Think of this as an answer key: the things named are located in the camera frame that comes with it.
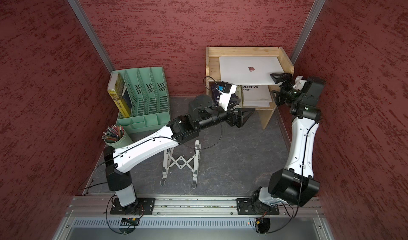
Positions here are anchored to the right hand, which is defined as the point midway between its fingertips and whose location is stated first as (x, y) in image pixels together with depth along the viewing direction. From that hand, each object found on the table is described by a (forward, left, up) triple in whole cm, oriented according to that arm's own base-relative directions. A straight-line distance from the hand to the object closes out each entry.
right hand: (267, 83), depth 69 cm
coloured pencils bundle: (-7, +79, -26) cm, 84 cm away
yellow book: (+16, +81, -15) cm, 84 cm away
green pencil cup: (-12, +72, -27) cm, 78 cm away
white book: (+9, -1, -17) cm, 19 cm away
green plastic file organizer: (+34, +72, -32) cm, 86 cm away
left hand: (-16, +13, +2) cm, 20 cm away
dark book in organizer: (+18, +80, -26) cm, 86 cm away
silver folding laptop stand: (-22, +36, -36) cm, 55 cm away
